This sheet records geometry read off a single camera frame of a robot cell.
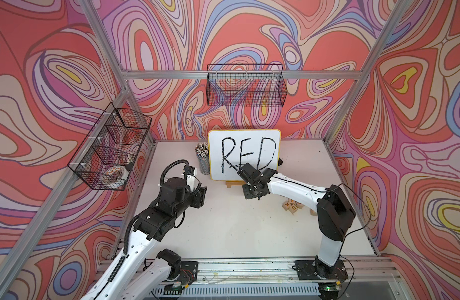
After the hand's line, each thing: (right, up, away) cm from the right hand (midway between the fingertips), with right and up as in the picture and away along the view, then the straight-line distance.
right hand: (252, 196), depth 88 cm
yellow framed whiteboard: (-11, +23, 0) cm, 25 cm away
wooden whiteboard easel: (-11, +6, +5) cm, 13 cm away
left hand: (-22, +7, -16) cm, 28 cm away
